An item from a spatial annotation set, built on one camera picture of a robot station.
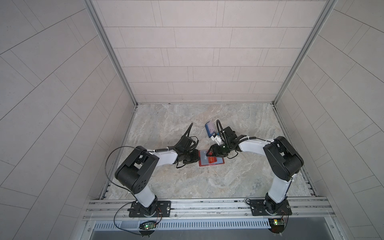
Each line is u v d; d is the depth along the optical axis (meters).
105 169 0.45
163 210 0.71
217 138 0.86
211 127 0.98
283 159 0.48
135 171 0.45
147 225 0.65
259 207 0.71
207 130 1.01
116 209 0.71
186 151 0.73
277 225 0.68
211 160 0.86
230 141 0.73
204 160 0.87
